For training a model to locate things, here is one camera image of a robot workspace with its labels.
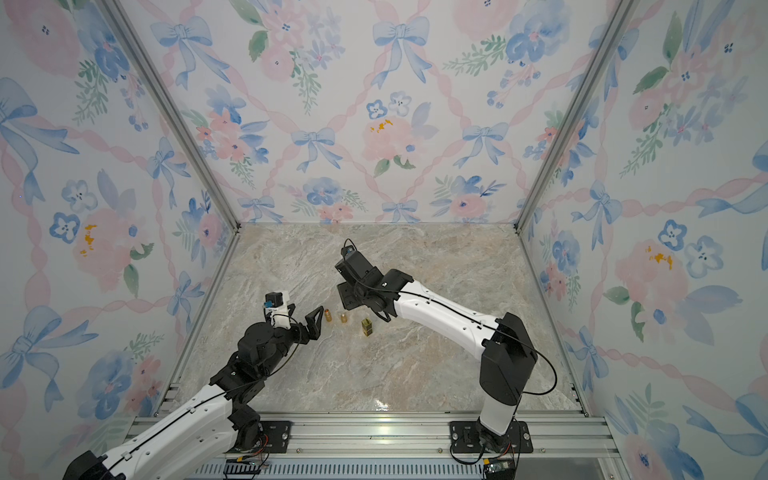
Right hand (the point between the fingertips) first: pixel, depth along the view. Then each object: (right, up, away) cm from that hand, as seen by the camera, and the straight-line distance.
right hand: (352, 287), depth 81 cm
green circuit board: (+37, -44, -8) cm, 58 cm away
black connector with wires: (-26, -43, -8) cm, 51 cm away
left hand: (-11, -5, -1) cm, 12 cm away
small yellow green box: (+3, -12, +7) cm, 15 cm away
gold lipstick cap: (-4, -11, +12) cm, 16 cm away
